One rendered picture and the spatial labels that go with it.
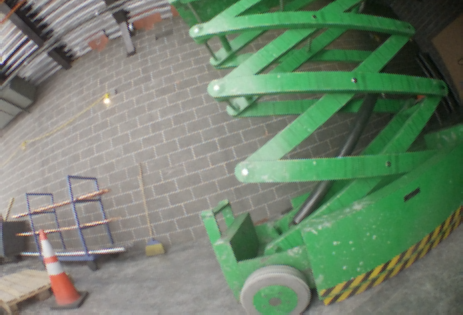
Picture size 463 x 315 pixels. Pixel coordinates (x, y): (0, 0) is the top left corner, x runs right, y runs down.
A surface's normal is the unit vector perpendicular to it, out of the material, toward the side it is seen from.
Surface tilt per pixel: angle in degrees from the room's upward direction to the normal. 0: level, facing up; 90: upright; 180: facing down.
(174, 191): 90
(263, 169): 90
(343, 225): 90
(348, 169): 90
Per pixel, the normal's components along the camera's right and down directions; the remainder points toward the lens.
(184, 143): 0.03, -0.21
